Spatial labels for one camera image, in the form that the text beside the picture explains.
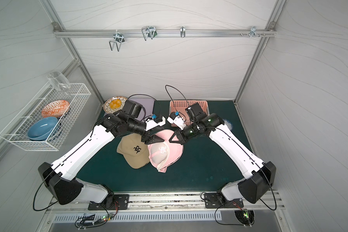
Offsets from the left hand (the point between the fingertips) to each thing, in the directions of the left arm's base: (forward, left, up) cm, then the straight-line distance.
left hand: (162, 133), depth 68 cm
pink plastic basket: (+43, -9, -25) cm, 50 cm away
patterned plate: (+37, +49, -26) cm, 67 cm away
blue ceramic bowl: (-3, +52, +7) cm, 53 cm away
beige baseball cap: (+1, +19, -23) cm, 30 cm away
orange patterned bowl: (+9, +54, +5) cm, 55 cm away
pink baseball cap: (-8, -1, -8) cm, 11 cm away
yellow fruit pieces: (+43, +44, -24) cm, 66 cm away
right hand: (-2, -4, -3) cm, 5 cm away
